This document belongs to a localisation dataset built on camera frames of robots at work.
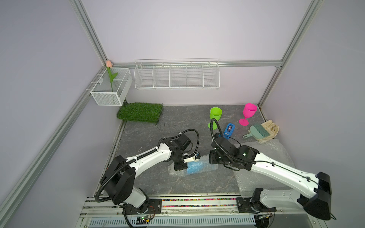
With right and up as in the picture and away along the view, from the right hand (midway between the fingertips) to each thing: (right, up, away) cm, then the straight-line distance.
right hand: (208, 155), depth 75 cm
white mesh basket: (-59, +35, +4) cm, 69 cm away
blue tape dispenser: (+18, +11, +25) cm, 33 cm away
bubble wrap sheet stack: (+23, -17, +5) cm, 29 cm away
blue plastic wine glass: (-8, -8, +4) cm, 11 cm away
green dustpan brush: (+41, +11, +27) cm, 50 cm away
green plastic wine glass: (+8, +24, +26) cm, 36 cm away
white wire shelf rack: (-19, +51, +25) cm, 60 cm away
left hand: (-14, -7, +6) cm, 17 cm away
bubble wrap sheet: (0, -9, +7) cm, 11 cm away
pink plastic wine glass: (+31, +25, +21) cm, 45 cm away
